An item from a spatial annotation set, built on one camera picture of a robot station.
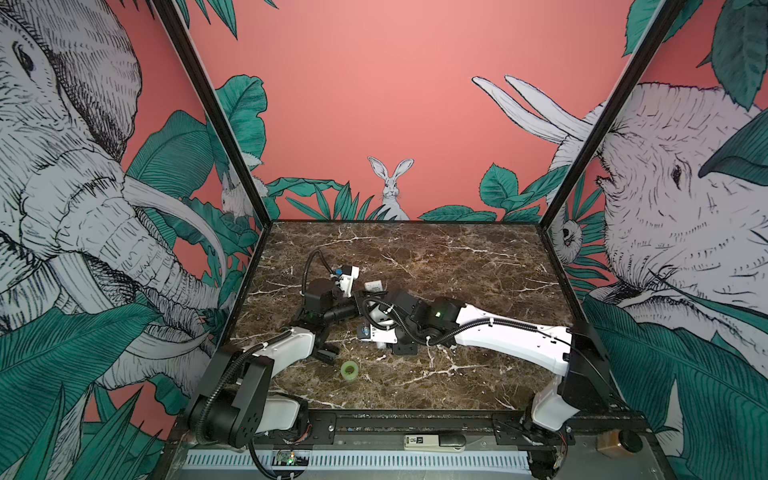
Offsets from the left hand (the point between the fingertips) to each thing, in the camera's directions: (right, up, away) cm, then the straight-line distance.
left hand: (385, 296), depth 80 cm
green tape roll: (-11, -20, +4) cm, 24 cm away
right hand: (0, -9, -5) cm, 10 cm away
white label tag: (+10, -33, -11) cm, 36 cm away
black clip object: (-17, -18, +5) cm, 26 cm away
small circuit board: (-21, -37, -10) cm, 44 cm away
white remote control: (-3, -6, -16) cm, 17 cm away
